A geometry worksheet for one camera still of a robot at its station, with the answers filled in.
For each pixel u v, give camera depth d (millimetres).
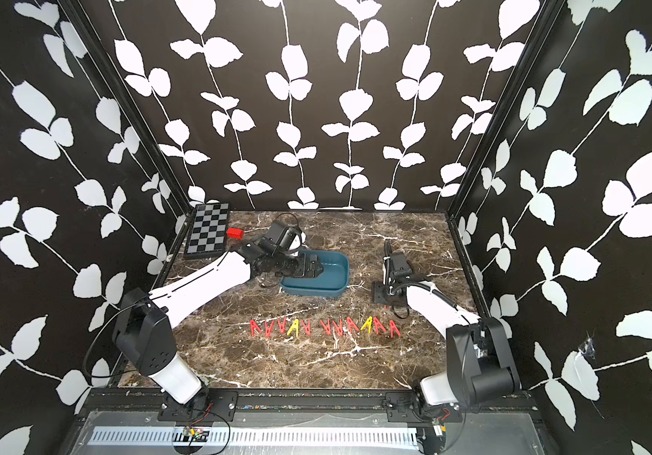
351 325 882
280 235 651
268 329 871
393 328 877
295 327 881
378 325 881
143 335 437
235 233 1133
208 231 1104
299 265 745
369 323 882
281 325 880
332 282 1033
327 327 880
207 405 717
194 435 702
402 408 731
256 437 701
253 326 880
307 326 880
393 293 656
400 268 717
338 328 880
